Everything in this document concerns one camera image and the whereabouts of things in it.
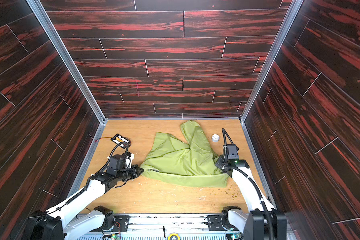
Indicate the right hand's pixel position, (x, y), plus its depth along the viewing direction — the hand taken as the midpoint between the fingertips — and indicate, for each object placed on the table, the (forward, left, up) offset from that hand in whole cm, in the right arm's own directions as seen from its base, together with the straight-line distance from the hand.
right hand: (225, 162), depth 85 cm
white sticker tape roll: (+24, +2, -7) cm, 25 cm away
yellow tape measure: (-35, +28, -8) cm, 45 cm away
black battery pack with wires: (+18, +68, -7) cm, 71 cm away
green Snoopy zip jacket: (+1, +19, -2) cm, 19 cm away
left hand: (-6, +46, -1) cm, 47 cm away
